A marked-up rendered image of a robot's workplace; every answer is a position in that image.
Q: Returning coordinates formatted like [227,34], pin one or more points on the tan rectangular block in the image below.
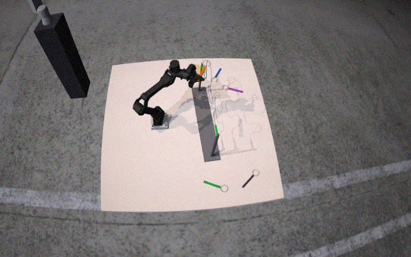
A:
[198,68]

